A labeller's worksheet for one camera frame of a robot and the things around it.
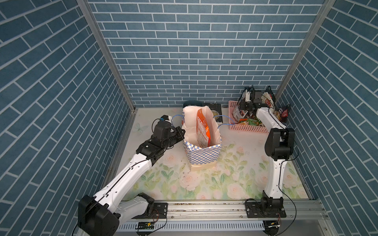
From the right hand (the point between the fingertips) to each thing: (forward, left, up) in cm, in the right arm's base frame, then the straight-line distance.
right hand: (244, 103), depth 103 cm
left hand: (-35, +34, +9) cm, 50 cm away
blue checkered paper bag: (-45, +28, 0) cm, 53 cm away
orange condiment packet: (-28, +28, +2) cm, 40 cm away
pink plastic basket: (-13, +6, -10) cm, 18 cm away
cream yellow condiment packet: (0, -14, +4) cm, 15 cm away
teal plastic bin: (+9, +39, -11) cm, 41 cm away
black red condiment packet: (-3, +3, -7) cm, 8 cm away
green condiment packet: (-12, -6, -6) cm, 15 cm away
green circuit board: (-74, +53, -19) cm, 93 cm away
